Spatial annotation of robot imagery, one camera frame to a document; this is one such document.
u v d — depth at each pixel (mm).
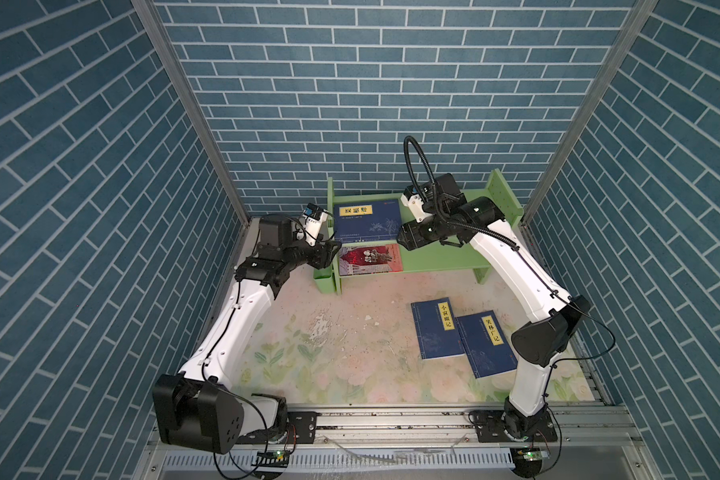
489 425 739
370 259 915
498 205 541
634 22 720
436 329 906
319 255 683
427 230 654
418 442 736
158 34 734
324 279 937
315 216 655
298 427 731
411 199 693
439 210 568
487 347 862
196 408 382
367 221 812
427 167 568
